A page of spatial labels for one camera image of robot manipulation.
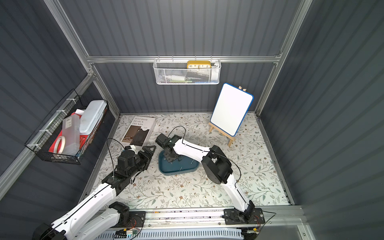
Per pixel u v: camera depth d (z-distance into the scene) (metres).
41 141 0.61
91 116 0.75
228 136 0.97
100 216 0.57
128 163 0.61
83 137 0.70
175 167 0.84
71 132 0.68
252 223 0.73
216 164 0.57
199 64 0.87
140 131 1.05
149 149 0.74
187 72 0.89
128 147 0.75
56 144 0.66
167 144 0.68
